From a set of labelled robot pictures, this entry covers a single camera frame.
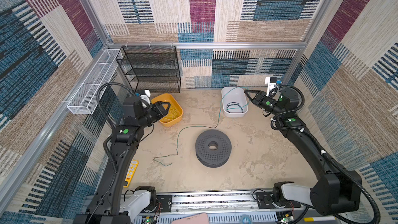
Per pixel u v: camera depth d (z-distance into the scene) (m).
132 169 0.83
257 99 0.65
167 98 1.12
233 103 1.10
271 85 0.68
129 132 0.48
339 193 0.39
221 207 0.73
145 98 0.64
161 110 0.62
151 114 0.62
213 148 0.90
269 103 0.65
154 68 1.09
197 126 0.86
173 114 1.05
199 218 0.69
